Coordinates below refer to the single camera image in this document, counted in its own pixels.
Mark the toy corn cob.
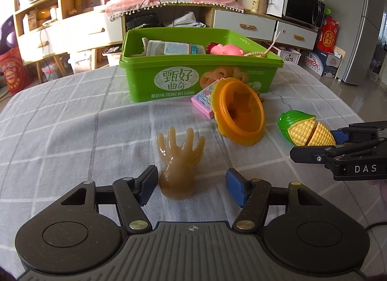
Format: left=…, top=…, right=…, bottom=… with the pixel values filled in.
left=277, top=110, right=336, bottom=146

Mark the amber rubber hand toy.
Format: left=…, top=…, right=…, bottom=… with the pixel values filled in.
left=157, top=127, right=205, bottom=201

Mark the orange plastic toy plate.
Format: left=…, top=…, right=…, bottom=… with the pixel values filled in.
left=211, top=78, right=265, bottom=146

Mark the pink card box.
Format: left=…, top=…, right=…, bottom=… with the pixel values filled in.
left=191, top=80, right=218, bottom=119

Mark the pink rubber gourd toy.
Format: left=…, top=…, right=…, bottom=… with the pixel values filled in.
left=206, top=42, right=245, bottom=56

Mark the clear cotton swab jar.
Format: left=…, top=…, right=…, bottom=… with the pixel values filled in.
left=146, top=40, right=206, bottom=56

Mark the damon printed carton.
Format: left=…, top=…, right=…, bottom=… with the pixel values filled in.
left=299, top=49, right=342, bottom=78

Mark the grey checked tablecloth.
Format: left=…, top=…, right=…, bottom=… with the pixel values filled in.
left=1, top=65, right=386, bottom=276

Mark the white illustrated carton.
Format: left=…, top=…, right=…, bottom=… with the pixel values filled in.
left=271, top=46, right=301, bottom=65

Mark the red gift box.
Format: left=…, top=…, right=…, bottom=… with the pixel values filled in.
left=315, top=15, right=339, bottom=53

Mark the green plastic cookie bin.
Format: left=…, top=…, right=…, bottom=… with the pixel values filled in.
left=119, top=27, right=284, bottom=102

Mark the white drawer cabinet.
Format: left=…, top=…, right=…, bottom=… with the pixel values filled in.
left=213, top=9, right=318, bottom=49

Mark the silver refrigerator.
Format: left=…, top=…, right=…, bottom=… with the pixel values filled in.
left=325, top=0, right=385, bottom=85

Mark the black microwave oven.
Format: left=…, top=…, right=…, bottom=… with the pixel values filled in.
left=266, top=0, right=325, bottom=28

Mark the red printed bag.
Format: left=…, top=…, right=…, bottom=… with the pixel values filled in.
left=1, top=47, right=32, bottom=94

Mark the black bag on shelf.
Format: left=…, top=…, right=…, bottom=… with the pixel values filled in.
left=125, top=13, right=165, bottom=31

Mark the wooden shelf unit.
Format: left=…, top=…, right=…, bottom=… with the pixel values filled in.
left=13, top=0, right=125, bottom=83

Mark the pink lace cloth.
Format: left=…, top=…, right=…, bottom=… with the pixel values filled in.
left=105, top=0, right=244, bottom=21

